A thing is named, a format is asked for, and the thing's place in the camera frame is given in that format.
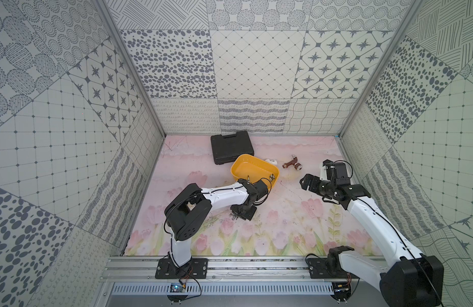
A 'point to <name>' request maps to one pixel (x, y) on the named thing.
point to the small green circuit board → (176, 287)
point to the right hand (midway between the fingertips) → (309, 186)
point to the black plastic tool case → (228, 147)
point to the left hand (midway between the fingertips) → (246, 213)
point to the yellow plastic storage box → (244, 165)
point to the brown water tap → (297, 165)
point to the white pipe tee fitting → (273, 162)
